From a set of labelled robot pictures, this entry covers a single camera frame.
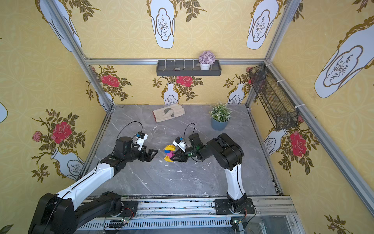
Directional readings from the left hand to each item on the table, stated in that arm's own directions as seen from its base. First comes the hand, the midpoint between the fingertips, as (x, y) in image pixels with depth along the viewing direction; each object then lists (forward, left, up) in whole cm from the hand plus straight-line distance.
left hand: (153, 149), depth 85 cm
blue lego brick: (0, -8, -3) cm, 8 cm away
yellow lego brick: (-3, -7, -7) cm, 11 cm away
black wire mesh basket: (+18, -78, +12) cm, 81 cm away
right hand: (-3, -11, -10) cm, 15 cm away
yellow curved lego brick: (+1, -10, 0) cm, 10 cm away
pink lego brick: (-2, -10, -5) cm, 12 cm away
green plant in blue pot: (+21, -42, +5) cm, 47 cm away
